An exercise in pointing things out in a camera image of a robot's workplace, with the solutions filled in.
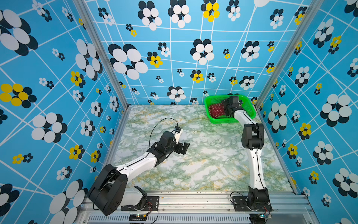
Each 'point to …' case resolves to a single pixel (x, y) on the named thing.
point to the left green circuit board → (137, 217)
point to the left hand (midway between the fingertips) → (185, 140)
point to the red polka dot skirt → (216, 109)
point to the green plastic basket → (244, 100)
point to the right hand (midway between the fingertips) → (225, 103)
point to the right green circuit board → (266, 216)
